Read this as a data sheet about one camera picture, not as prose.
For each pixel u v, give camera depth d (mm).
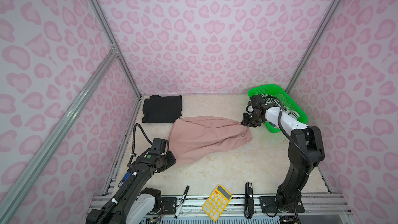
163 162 604
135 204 553
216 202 728
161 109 1101
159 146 652
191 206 749
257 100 759
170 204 736
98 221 376
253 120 803
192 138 930
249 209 718
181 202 734
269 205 737
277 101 1069
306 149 495
